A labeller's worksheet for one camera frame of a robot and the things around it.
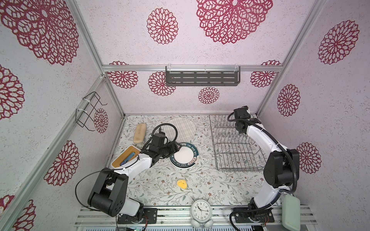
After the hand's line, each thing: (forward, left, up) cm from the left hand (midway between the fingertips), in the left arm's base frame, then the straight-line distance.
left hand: (179, 148), depth 88 cm
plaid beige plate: (+25, -4, -12) cm, 28 cm away
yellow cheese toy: (-18, -2, -9) cm, 20 cm away
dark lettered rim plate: (0, -4, -12) cm, 13 cm away
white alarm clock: (-34, -11, -6) cm, 36 cm away
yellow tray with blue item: (-2, +32, -4) cm, 33 cm away
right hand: (+12, -44, +10) cm, 47 cm away
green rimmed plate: (-6, -3, -8) cm, 11 cm away
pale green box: (-36, -55, -6) cm, 66 cm away
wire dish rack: (+3, -37, -10) cm, 39 cm away
